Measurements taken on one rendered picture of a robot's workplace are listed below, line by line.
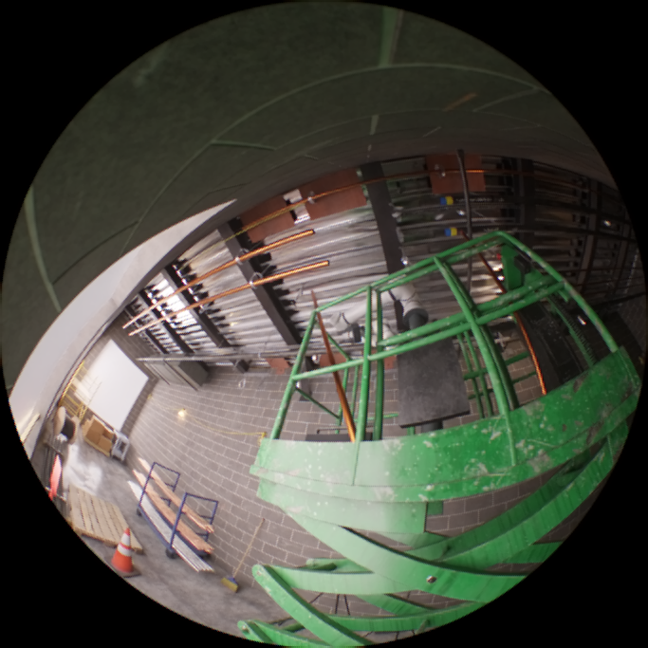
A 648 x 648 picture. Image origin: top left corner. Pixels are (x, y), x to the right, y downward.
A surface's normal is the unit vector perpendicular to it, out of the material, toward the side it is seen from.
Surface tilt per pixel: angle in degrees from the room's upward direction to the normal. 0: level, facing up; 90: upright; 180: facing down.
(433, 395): 90
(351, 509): 90
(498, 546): 90
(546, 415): 90
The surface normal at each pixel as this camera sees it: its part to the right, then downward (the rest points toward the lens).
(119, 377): 0.92, -0.13
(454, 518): -0.33, -0.73
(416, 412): -0.58, -0.66
